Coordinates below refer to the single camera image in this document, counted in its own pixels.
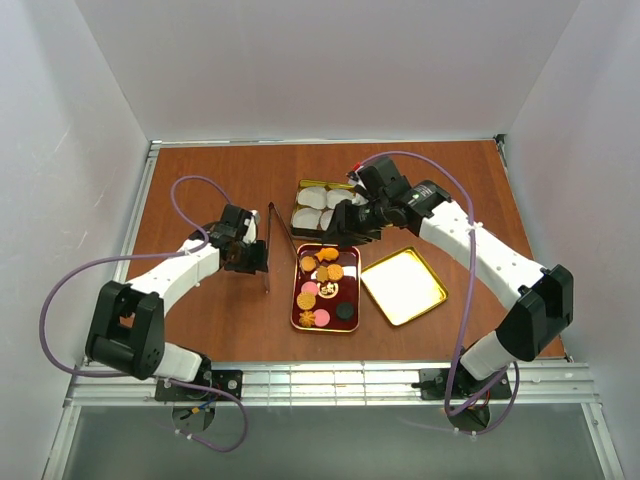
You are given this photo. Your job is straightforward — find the gold square cookie tin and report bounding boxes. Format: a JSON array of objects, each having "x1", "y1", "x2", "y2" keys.
[{"x1": 290, "y1": 179, "x2": 356, "y2": 240}]

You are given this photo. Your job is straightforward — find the round waffle sandwich cookie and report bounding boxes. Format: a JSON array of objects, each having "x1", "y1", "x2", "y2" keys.
[{"x1": 327, "y1": 264, "x2": 344, "y2": 282}]

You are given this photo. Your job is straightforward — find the metal serving tongs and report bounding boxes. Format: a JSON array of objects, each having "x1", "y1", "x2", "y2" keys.
[{"x1": 264, "y1": 202, "x2": 298, "y2": 294}]

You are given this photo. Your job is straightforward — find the orange flower cookie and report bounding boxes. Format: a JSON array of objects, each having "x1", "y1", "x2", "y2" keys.
[{"x1": 316, "y1": 266, "x2": 329, "y2": 283}]

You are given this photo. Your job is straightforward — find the orange shell-shaped cookie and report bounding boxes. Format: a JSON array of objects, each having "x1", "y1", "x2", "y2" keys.
[{"x1": 300, "y1": 256, "x2": 317, "y2": 272}]

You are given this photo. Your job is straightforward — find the gold tin lid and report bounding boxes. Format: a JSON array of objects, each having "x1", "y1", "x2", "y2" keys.
[{"x1": 361, "y1": 247, "x2": 449, "y2": 327}]

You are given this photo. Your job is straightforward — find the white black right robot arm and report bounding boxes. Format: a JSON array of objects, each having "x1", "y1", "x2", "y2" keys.
[{"x1": 323, "y1": 154, "x2": 574, "y2": 394}]

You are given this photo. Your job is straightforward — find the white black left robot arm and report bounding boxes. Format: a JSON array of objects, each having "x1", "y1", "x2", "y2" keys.
[{"x1": 85, "y1": 204, "x2": 268, "y2": 383}]

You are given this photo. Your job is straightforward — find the white paper cup front-right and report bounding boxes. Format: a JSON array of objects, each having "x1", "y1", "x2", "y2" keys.
[{"x1": 319, "y1": 209, "x2": 334, "y2": 231}]

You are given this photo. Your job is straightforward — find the white paper cup back-right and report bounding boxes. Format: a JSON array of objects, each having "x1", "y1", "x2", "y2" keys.
[{"x1": 326, "y1": 189, "x2": 355, "y2": 210}]

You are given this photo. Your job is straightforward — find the orange fish-shaped cookie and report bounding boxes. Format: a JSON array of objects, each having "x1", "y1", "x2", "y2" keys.
[{"x1": 314, "y1": 247, "x2": 340, "y2": 263}]

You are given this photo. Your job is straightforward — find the white paper cup back-left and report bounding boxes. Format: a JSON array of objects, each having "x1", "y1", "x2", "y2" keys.
[{"x1": 296, "y1": 187, "x2": 327, "y2": 210}]

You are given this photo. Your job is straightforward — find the white paper cup front-left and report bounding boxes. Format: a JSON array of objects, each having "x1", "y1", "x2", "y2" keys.
[{"x1": 292, "y1": 207, "x2": 322, "y2": 230}]

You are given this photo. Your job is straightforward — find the dark red serving tray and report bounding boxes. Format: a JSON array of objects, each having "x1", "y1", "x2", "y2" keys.
[{"x1": 290, "y1": 243, "x2": 361, "y2": 334}]

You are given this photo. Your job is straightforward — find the pink round cookie upper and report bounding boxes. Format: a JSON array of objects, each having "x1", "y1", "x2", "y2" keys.
[{"x1": 301, "y1": 281, "x2": 319, "y2": 295}]

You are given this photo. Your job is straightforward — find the pink round cookie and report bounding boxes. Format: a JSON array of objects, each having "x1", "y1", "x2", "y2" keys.
[
  {"x1": 313, "y1": 309, "x2": 331, "y2": 327},
  {"x1": 301, "y1": 281, "x2": 319, "y2": 295}
]

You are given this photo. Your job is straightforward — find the black round cookie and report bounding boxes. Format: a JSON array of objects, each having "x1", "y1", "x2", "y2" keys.
[{"x1": 336, "y1": 302, "x2": 355, "y2": 321}]

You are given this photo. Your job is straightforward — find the orange swirl cookie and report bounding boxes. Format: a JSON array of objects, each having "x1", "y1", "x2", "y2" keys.
[{"x1": 299, "y1": 310, "x2": 316, "y2": 328}]

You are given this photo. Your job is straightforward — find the pink round cookie lower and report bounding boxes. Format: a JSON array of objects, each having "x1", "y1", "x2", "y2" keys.
[{"x1": 313, "y1": 309, "x2": 331, "y2": 327}]

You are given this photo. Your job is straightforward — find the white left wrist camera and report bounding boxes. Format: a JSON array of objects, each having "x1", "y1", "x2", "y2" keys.
[{"x1": 244, "y1": 210, "x2": 261, "y2": 244}]

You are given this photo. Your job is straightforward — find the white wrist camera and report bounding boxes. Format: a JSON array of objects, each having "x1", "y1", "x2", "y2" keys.
[
  {"x1": 244, "y1": 210, "x2": 261, "y2": 244},
  {"x1": 347, "y1": 163, "x2": 370, "y2": 205}
]

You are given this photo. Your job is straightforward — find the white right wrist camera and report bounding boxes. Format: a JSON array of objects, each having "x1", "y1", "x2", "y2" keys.
[{"x1": 347, "y1": 163, "x2": 370, "y2": 205}]

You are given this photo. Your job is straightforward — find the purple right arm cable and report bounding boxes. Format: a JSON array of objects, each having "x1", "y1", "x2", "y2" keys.
[{"x1": 356, "y1": 150, "x2": 521, "y2": 434}]

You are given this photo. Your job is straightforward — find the aluminium left frame rail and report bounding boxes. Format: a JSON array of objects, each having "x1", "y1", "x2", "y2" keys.
[{"x1": 84, "y1": 140, "x2": 162, "y2": 361}]

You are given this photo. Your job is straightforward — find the aluminium frame rail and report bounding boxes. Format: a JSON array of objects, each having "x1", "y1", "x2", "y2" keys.
[
  {"x1": 66, "y1": 359, "x2": 601, "y2": 407},
  {"x1": 493, "y1": 134, "x2": 508, "y2": 170},
  {"x1": 84, "y1": 140, "x2": 162, "y2": 361}
]

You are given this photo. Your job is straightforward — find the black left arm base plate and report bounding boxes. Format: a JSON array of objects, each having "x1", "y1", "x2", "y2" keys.
[{"x1": 154, "y1": 369, "x2": 243, "y2": 403}]

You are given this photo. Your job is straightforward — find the aluminium front frame rail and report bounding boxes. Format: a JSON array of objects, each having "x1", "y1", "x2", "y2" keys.
[{"x1": 66, "y1": 359, "x2": 601, "y2": 407}]

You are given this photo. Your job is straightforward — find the aluminium right frame rail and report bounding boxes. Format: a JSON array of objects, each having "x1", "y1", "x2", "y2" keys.
[{"x1": 493, "y1": 134, "x2": 508, "y2": 170}]

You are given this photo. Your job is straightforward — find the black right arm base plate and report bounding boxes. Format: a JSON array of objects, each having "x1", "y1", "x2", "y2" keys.
[{"x1": 412, "y1": 367, "x2": 516, "y2": 401}]

